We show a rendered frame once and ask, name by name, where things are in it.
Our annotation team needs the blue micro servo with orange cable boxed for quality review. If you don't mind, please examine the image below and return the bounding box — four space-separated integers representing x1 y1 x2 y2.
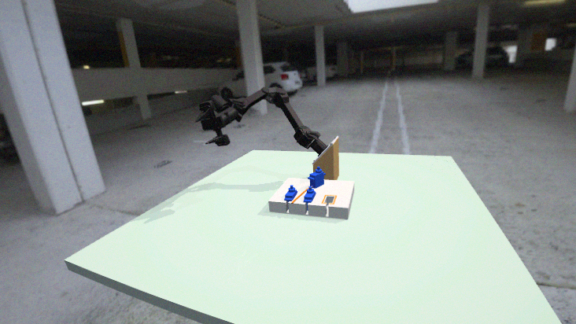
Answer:
292 167 326 203

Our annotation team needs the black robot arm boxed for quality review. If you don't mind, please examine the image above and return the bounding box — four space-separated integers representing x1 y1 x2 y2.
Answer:
201 87 328 156

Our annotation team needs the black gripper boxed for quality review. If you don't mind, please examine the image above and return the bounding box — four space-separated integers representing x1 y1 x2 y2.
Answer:
195 100 231 146

